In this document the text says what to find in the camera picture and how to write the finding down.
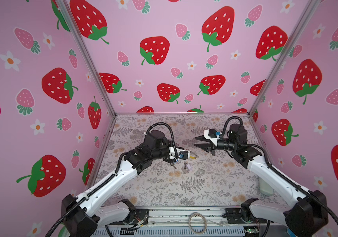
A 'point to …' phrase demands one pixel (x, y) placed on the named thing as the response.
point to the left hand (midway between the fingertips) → (181, 143)
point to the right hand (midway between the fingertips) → (194, 140)
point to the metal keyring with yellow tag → (192, 155)
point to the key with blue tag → (172, 164)
